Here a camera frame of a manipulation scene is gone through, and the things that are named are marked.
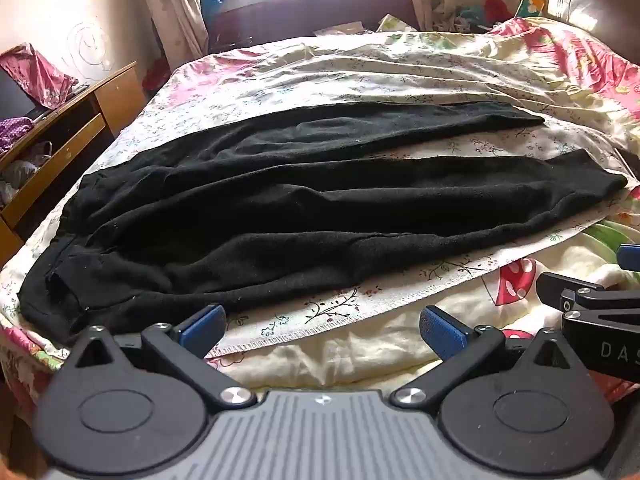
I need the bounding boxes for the black monitor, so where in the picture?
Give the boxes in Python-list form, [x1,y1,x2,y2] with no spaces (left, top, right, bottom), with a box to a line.
[0,67,40,123]

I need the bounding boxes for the purple window bench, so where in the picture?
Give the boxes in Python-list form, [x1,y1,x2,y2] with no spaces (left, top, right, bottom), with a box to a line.
[207,0,418,53]

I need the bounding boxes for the purple patterned cloth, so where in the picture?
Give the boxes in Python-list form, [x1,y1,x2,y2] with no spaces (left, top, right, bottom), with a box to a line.
[0,116,33,154]

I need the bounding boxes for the red plush toy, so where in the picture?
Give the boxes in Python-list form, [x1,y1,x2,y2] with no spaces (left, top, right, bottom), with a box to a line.
[482,0,516,23]

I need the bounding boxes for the grey clothes in desk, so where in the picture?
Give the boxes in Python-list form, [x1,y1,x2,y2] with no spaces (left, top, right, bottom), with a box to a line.
[0,142,53,206]

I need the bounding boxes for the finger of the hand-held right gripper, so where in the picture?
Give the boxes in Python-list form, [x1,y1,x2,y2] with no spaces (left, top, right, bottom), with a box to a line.
[536,271,640,314]
[616,243,640,272]

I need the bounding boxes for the wooden desk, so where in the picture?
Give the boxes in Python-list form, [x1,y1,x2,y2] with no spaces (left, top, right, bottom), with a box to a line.
[0,62,146,266]

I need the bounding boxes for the pink floral cloth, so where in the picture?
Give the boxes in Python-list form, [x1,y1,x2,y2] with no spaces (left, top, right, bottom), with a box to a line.
[0,42,79,111]

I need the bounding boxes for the pink and green floral quilt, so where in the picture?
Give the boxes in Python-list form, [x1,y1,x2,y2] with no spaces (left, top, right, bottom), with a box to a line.
[0,15,640,401]

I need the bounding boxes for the black pants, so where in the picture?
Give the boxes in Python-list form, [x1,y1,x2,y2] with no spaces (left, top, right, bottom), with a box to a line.
[19,101,628,346]

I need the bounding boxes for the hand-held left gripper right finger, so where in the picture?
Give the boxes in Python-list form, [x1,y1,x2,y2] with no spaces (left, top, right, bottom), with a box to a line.
[390,305,592,409]

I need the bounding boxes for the dark wooden headboard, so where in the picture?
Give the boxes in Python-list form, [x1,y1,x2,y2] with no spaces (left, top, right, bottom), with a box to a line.
[547,0,640,61]

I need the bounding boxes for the white floral bed sheet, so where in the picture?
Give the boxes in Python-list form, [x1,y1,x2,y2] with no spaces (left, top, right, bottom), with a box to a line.
[0,30,640,361]

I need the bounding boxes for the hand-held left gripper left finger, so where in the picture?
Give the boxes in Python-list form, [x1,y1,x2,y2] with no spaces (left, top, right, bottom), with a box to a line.
[65,304,259,410]

